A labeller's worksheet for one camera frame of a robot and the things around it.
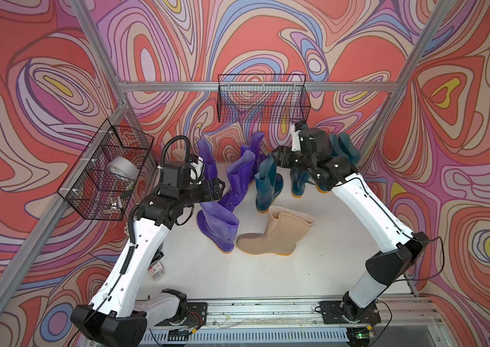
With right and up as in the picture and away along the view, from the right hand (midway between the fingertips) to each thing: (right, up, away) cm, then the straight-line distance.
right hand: (279, 159), depth 75 cm
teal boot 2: (+33, +5, +16) cm, 37 cm away
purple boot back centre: (-6, +1, +11) cm, 12 cm away
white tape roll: (-54, -3, 0) cm, 55 cm away
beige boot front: (+2, -24, -1) cm, 24 cm away
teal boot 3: (-3, -9, +6) cm, 11 cm away
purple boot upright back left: (-26, -3, +13) cm, 29 cm away
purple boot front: (-21, -22, -5) cm, 30 cm away
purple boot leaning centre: (-14, -6, +10) cm, 19 cm away
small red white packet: (-46, -42, +6) cm, 63 cm away
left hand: (-21, -9, -4) cm, 23 cm away
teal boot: (+26, +4, +13) cm, 29 cm away
